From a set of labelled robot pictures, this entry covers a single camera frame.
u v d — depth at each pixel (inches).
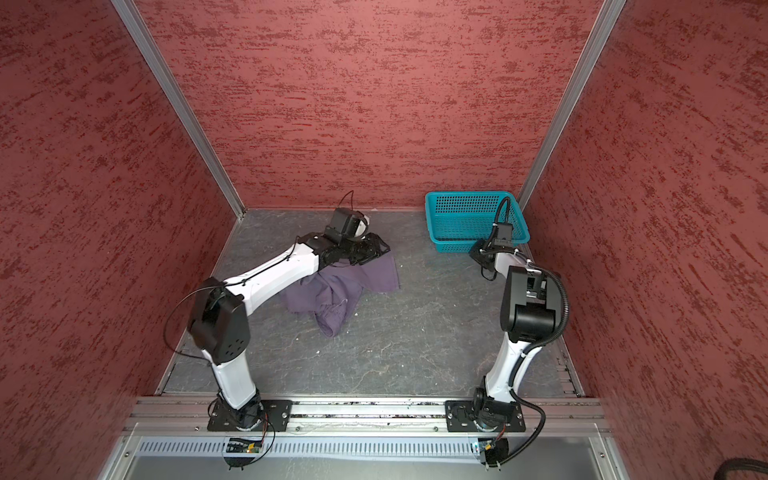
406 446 27.9
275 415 29.2
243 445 28.5
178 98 34.4
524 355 21.3
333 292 35.3
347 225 26.8
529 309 20.6
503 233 31.7
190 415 29.9
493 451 27.9
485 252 30.4
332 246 25.5
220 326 18.6
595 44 29.8
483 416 26.8
